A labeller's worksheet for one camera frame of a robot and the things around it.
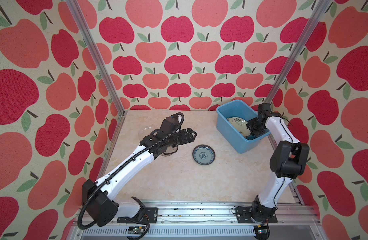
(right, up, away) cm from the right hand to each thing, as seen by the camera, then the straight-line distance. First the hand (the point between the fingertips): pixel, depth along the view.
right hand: (251, 127), depth 95 cm
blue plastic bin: (-13, +13, +10) cm, 21 cm away
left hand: (-38, -4, -21) cm, 44 cm away
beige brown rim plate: (-3, +2, +12) cm, 13 cm away
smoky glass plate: (-50, -10, -29) cm, 58 cm away
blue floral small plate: (-31, -18, +2) cm, 35 cm away
